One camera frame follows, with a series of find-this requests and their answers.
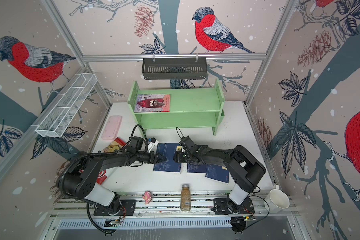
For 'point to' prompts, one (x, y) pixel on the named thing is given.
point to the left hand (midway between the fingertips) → (162, 160)
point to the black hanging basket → (155, 68)
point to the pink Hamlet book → (155, 102)
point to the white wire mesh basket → (61, 116)
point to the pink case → (111, 128)
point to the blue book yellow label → (169, 165)
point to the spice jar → (185, 197)
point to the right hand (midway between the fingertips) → (175, 159)
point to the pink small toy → (147, 197)
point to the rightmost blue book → (218, 173)
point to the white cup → (276, 201)
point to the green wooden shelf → (189, 108)
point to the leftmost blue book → (159, 166)
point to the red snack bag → (115, 145)
